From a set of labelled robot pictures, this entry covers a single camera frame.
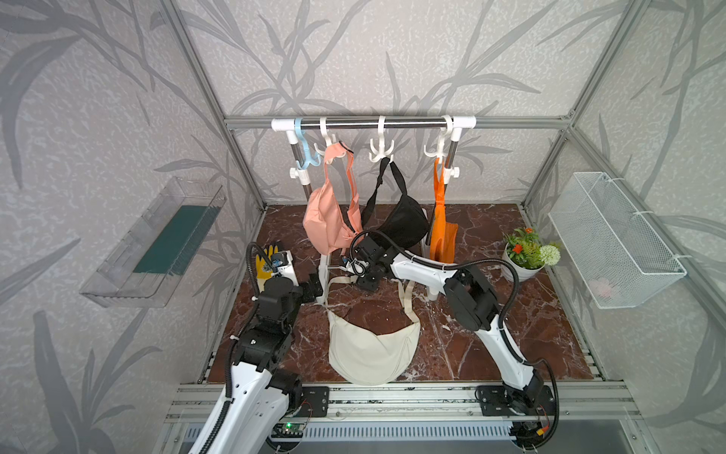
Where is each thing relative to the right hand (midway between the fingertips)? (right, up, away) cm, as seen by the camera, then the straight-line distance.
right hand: (362, 274), depth 99 cm
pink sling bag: (-8, +20, -14) cm, 25 cm away
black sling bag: (+14, +20, -8) cm, 25 cm away
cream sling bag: (+3, -21, -18) cm, 28 cm away
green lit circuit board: (-18, -36, -27) cm, 48 cm away
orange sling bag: (+25, +14, -16) cm, 33 cm away
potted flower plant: (+51, +7, -12) cm, 53 cm away
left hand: (-14, +5, -23) cm, 28 cm away
